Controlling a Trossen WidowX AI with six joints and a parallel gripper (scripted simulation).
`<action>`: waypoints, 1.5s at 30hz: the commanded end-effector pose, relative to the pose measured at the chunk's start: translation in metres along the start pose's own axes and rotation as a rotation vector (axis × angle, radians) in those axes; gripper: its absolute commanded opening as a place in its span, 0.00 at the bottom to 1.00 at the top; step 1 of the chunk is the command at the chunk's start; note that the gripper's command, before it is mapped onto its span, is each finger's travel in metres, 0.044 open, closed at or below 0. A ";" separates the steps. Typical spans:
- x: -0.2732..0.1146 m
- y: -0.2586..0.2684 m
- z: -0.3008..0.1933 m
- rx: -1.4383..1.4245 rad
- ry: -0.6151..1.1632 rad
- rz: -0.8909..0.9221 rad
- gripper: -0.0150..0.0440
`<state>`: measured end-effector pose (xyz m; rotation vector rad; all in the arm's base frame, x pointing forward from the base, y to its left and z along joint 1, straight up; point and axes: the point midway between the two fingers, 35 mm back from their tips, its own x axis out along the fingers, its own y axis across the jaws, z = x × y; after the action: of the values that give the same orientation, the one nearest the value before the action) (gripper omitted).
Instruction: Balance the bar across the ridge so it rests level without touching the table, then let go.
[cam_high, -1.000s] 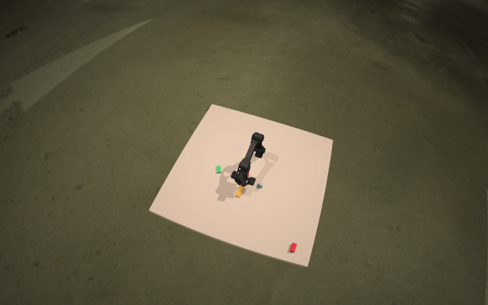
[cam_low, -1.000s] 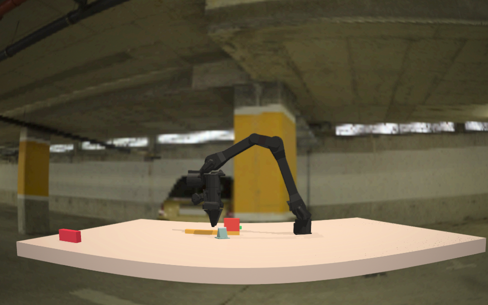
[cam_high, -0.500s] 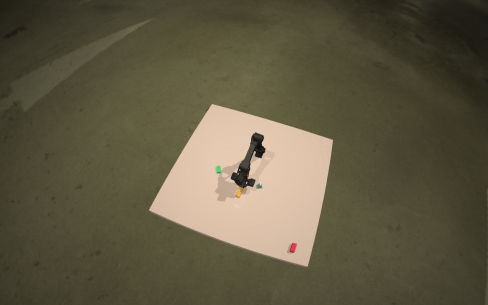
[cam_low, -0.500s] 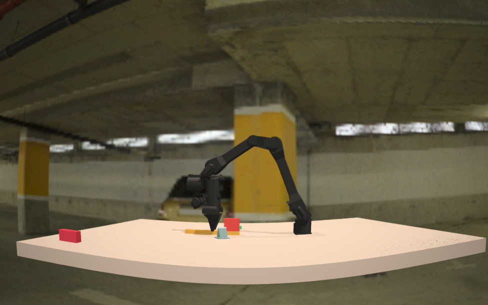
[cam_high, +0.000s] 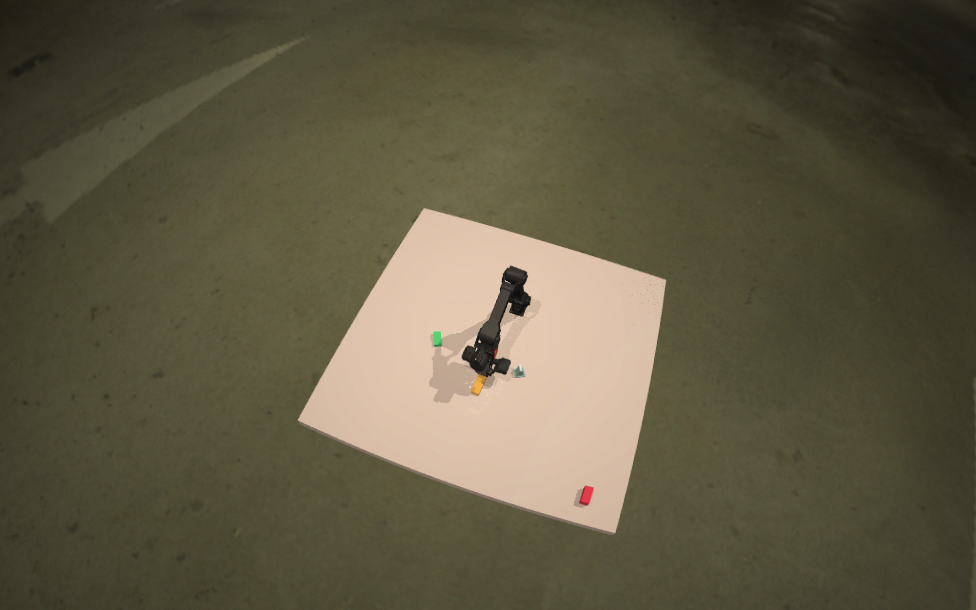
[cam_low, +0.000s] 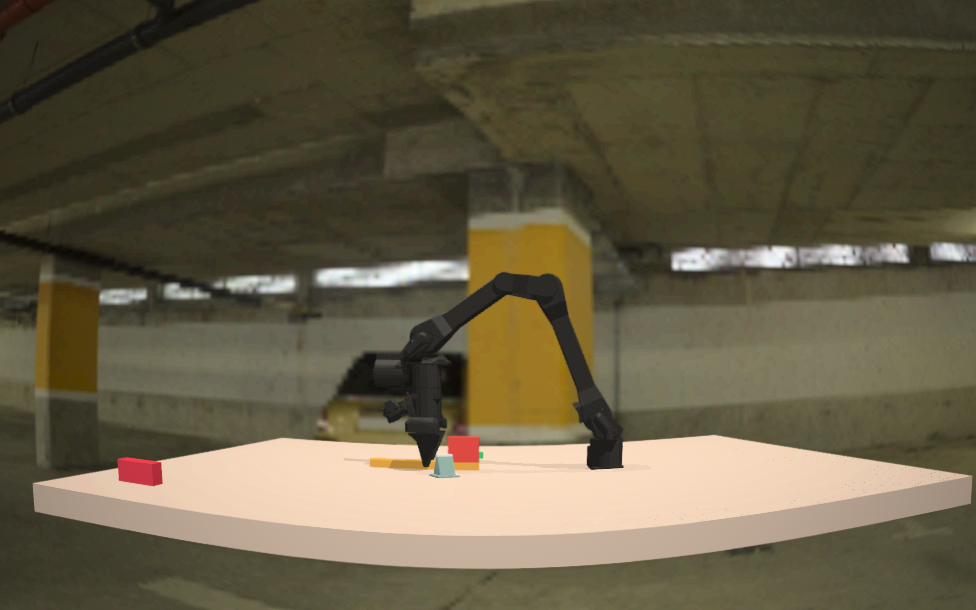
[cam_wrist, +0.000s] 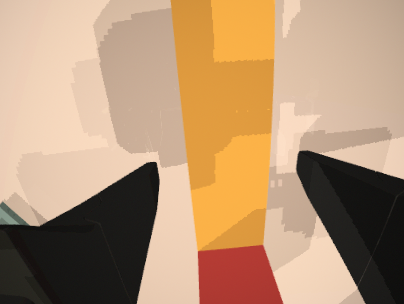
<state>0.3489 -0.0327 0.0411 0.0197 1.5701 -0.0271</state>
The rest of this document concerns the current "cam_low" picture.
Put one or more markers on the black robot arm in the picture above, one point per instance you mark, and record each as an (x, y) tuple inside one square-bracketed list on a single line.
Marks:
[(428, 337)]

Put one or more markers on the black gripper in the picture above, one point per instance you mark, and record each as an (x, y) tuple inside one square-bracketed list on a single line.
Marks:
[(427, 422)]

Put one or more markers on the red rectangular block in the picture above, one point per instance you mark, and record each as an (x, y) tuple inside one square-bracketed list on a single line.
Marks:
[(140, 471)]

